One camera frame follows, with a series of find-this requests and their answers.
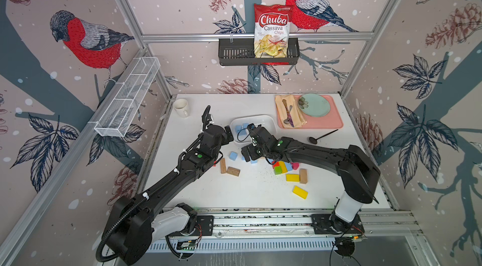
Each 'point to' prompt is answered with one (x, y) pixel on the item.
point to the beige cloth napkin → (297, 116)
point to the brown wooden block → (233, 171)
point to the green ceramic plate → (314, 105)
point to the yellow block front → (299, 192)
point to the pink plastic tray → (332, 120)
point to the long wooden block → (223, 165)
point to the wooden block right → (303, 175)
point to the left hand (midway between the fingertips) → (224, 125)
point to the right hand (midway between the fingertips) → (249, 148)
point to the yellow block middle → (292, 177)
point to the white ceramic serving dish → (239, 126)
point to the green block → (278, 170)
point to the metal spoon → (287, 121)
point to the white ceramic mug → (180, 106)
